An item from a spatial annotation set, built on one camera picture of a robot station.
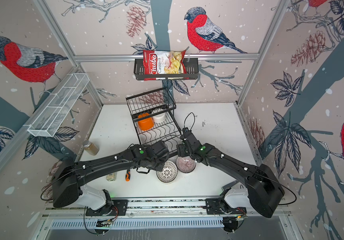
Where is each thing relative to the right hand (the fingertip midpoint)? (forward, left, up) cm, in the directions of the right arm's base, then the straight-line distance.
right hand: (181, 149), depth 85 cm
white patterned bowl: (-13, +7, -4) cm, 15 cm away
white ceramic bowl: (+25, +16, -2) cm, 30 cm away
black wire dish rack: (+27, +17, +11) cm, 34 cm away
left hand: (-11, +10, +1) cm, 15 cm away
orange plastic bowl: (+20, +25, -4) cm, 32 cm away
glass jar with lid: (-1, +55, 0) cm, 55 cm away
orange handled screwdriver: (-14, +30, -7) cm, 34 cm away
